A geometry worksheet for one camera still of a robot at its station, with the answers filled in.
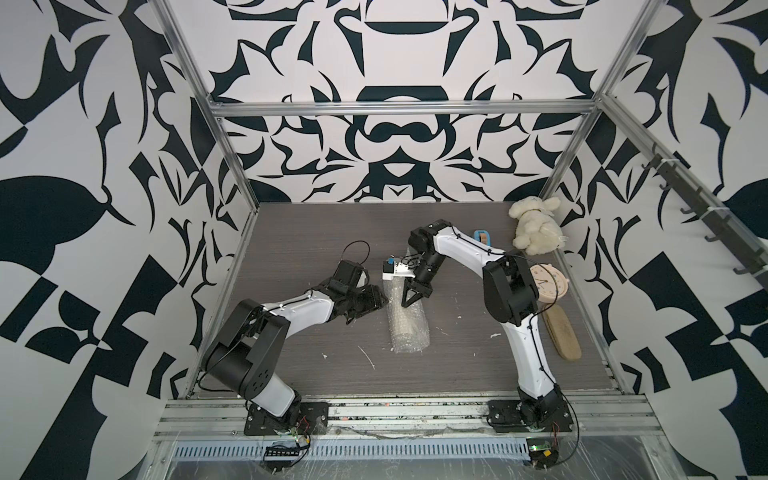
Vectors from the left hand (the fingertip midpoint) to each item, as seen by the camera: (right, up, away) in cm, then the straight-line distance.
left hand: (382, 297), depth 91 cm
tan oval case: (+51, -9, -4) cm, 52 cm away
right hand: (+7, 0, -1) cm, 7 cm away
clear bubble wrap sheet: (+7, -6, -7) cm, 12 cm away
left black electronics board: (-24, -33, -18) cm, 45 cm away
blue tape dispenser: (+33, +19, +15) cm, 41 cm away
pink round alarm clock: (+54, +3, +6) cm, 54 cm away
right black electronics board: (+38, -32, -20) cm, 53 cm away
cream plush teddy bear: (+51, +20, +9) cm, 56 cm away
